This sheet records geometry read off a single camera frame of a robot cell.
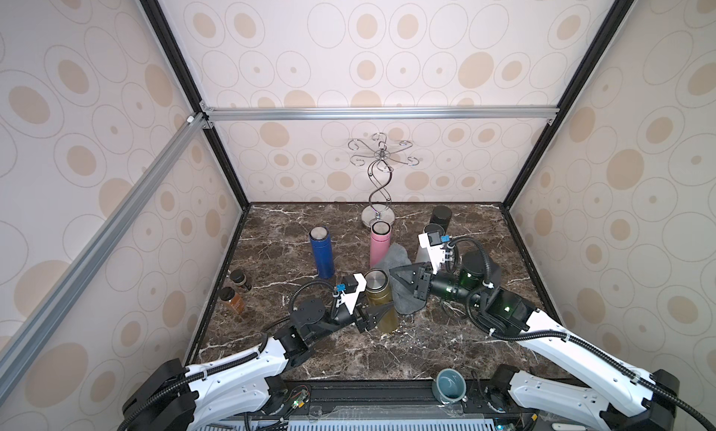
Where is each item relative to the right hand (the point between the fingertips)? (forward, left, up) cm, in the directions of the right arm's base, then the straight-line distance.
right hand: (400, 269), depth 65 cm
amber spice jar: (+1, +49, -23) cm, 54 cm away
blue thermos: (+15, +22, -11) cm, 29 cm away
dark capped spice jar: (+7, +49, -20) cm, 53 cm away
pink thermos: (+18, +5, -10) cm, 22 cm away
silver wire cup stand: (+46, +6, -7) cm, 47 cm away
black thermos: (+26, -14, -9) cm, 31 cm away
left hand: (-5, +1, -6) cm, 8 cm away
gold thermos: (-6, +5, 0) cm, 8 cm away
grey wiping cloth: (-5, -1, -4) cm, 7 cm away
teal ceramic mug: (-17, -15, -31) cm, 38 cm away
